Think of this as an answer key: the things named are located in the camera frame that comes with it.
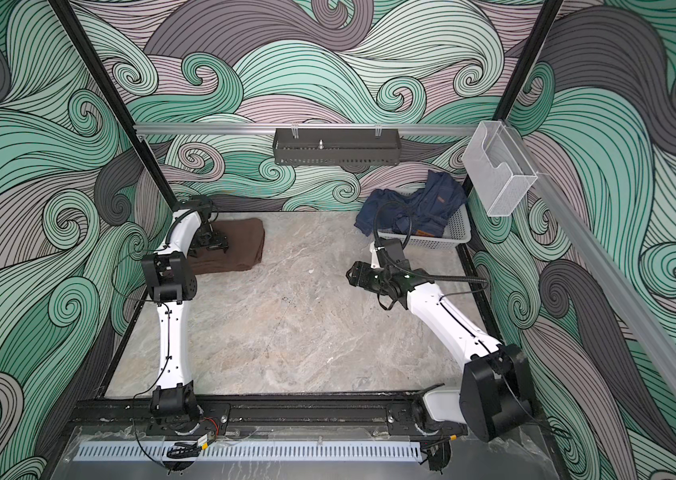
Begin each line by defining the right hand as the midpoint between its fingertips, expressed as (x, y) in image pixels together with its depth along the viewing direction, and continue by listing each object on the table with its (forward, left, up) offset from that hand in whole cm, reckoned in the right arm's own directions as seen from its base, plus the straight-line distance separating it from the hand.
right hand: (355, 276), depth 84 cm
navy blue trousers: (+37, -30, -8) cm, 48 cm away
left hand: (+19, +51, -12) cm, 56 cm away
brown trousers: (+23, +39, -10) cm, 47 cm away
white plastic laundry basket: (+26, -39, -11) cm, 48 cm away
